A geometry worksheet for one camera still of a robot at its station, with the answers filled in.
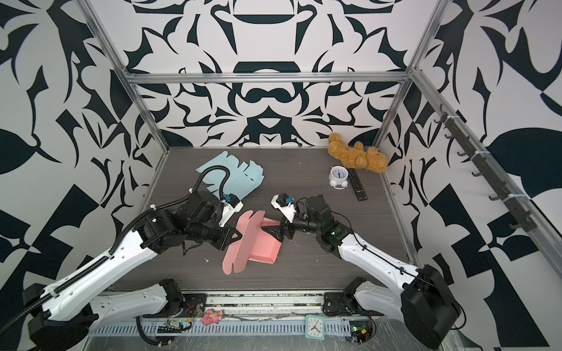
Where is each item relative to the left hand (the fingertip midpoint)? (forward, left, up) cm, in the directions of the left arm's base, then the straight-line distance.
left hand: (239, 231), depth 68 cm
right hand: (+7, -9, -2) cm, 11 cm away
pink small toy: (-20, +10, -19) cm, 29 cm away
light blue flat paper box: (+38, +4, -23) cm, 45 cm away
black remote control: (+26, -50, -20) cm, 60 cm away
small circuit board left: (-21, +23, -24) cm, 40 cm away
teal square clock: (-24, -23, -20) cm, 38 cm away
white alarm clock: (+34, -41, -19) cm, 57 cm away
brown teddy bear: (+39, -50, -11) cm, 64 cm away
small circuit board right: (-25, -37, -22) cm, 50 cm away
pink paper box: (+1, -4, -14) cm, 14 cm away
